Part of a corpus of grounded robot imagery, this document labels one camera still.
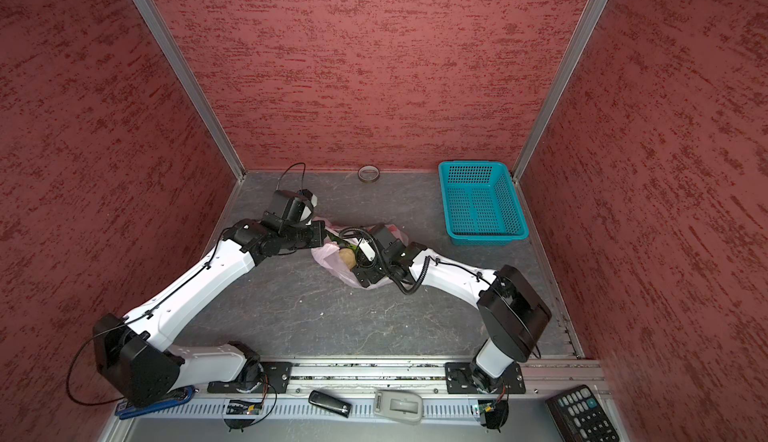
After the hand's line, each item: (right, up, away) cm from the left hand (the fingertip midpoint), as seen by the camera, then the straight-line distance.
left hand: (325, 239), depth 79 cm
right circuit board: (+43, -41, -9) cm, 60 cm away
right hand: (+11, -10, +6) cm, 16 cm away
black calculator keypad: (+62, -40, -11) cm, 75 cm away
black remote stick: (+4, -37, -10) cm, 39 cm away
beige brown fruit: (+4, -7, +13) cm, 15 cm away
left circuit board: (-21, -41, -6) cm, 47 cm away
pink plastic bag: (+2, -3, -8) cm, 9 cm away
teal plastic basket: (+53, +10, +34) cm, 64 cm away
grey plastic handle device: (+20, -38, -10) cm, 44 cm away
